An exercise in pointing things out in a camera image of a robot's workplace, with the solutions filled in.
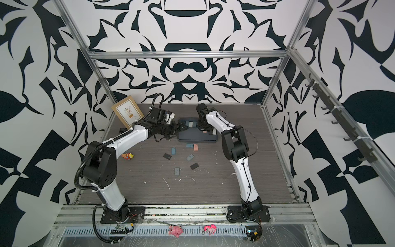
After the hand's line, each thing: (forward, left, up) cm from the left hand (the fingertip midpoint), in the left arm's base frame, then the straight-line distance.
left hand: (182, 128), depth 89 cm
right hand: (+10, -12, -12) cm, 20 cm away
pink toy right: (-47, -13, -14) cm, 51 cm away
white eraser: (+6, -20, -13) cm, 25 cm away
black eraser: (-16, -6, -16) cm, 23 cm away
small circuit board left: (-46, +27, -12) cm, 54 cm away
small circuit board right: (-49, -32, -16) cm, 60 cm away
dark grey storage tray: (+5, -6, -15) cm, 17 cm away
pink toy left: (-47, +3, -12) cm, 49 cm away
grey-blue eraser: (-11, -4, -15) cm, 19 cm away
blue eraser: (-7, +6, -14) cm, 17 cm away
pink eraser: (-5, -7, -14) cm, 16 cm away
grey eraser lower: (-20, +4, -14) cm, 25 cm away
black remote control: (+8, +40, -12) cm, 43 cm away
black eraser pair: (-10, +10, -15) cm, 21 cm away
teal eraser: (-4, -3, -13) cm, 14 cm away
